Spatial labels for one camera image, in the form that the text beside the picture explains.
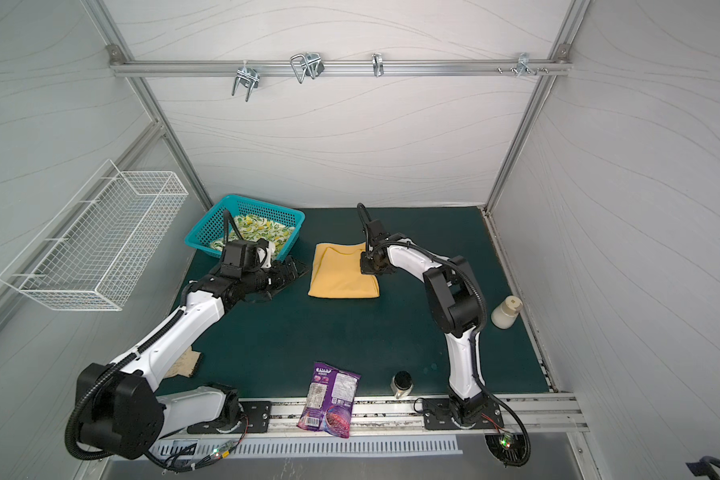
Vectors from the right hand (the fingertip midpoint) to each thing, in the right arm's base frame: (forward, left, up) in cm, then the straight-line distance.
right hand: (373, 261), depth 99 cm
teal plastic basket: (+18, +58, +4) cm, 61 cm away
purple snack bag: (-43, +9, -1) cm, 44 cm away
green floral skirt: (+13, +46, -1) cm, 48 cm away
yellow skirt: (-4, +12, -1) cm, 13 cm away
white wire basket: (-21, +64, +28) cm, 73 cm away
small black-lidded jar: (-39, -9, +5) cm, 40 cm away
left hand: (-13, +19, +13) cm, 26 cm away
